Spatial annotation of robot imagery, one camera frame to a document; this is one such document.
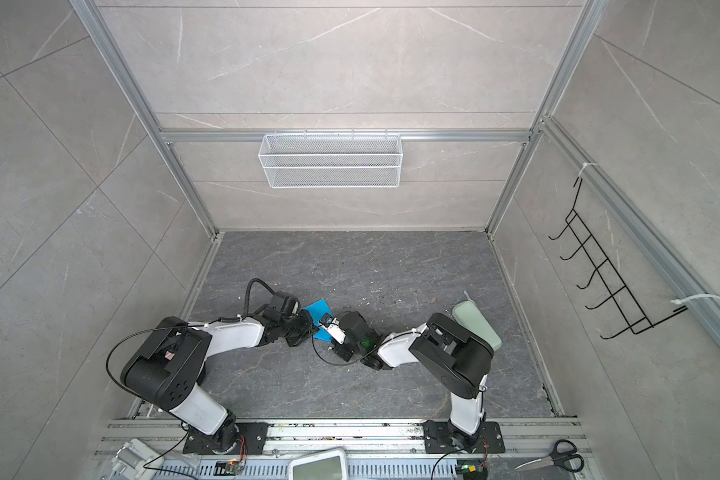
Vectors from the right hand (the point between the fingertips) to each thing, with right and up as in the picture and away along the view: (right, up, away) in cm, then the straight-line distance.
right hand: (335, 332), depth 92 cm
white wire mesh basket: (-2, +57, +8) cm, 57 cm away
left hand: (-4, +3, 0) cm, 5 cm away
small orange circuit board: (-24, -27, -22) cm, 42 cm away
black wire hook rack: (+66, +26, -21) cm, 74 cm away
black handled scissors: (+59, -24, -21) cm, 67 cm away
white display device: (+1, -24, -26) cm, 35 cm away
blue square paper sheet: (-7, +6, +5) cm, 10 cm away
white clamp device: (-45, -24, -24) cm, 56 cm away
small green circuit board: (+35, -27, -22) cm, 50 cm away
